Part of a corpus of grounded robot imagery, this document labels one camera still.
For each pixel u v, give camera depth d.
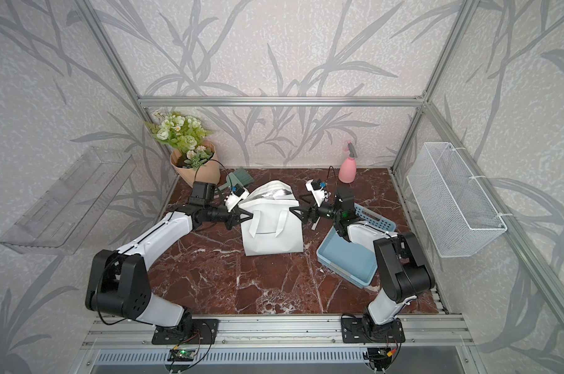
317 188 0.75
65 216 0.67
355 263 0.85
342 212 0.72
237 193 0.74
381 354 0.74
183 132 0.94
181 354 0.71
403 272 0.46
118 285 0.43
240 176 1.16
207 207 0.72
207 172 1.08
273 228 0.84
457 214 0.60
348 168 1.15
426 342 0.74
